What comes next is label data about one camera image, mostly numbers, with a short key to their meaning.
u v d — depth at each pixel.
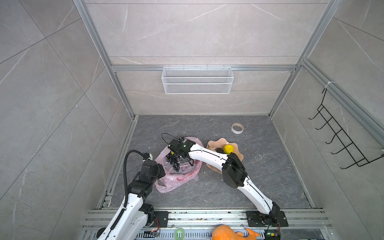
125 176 0.56
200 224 0.73
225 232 0.64
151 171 0.62
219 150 0.95
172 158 0.92
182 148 0.69
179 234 0.70
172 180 0.80
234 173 0.57
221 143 0.98
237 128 1.13
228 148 0.92
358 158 0.61
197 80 1.01
